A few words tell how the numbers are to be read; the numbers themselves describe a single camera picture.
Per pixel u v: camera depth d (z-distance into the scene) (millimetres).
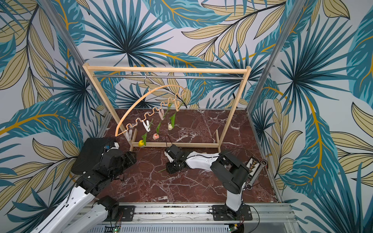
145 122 694
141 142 837
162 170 879
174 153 703
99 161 832
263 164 918
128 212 735
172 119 859
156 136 858
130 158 666
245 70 523
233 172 491
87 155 868
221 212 731
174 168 770
